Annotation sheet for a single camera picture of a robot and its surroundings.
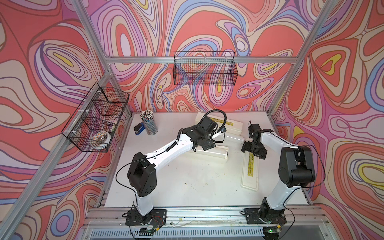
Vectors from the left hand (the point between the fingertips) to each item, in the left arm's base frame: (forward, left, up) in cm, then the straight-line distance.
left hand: (209, 134), depth 84 cm
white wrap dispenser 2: (-16, -25, -17) cm, 34 cm away
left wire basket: (-4, +60, +10) cm, 61 cm away
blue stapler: (+17, +48, -15) cm, 54 cm away
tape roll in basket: (-7, +54, +8) cm, 55 cm away
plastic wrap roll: (-4, -6, -13) cm, 15 cm away
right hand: (-6, -28, -16) cm, 33 cm away
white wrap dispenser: (+12, -15, -13) cm, 23 cm away
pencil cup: (+14, +38, -4) cm, 40 cm away
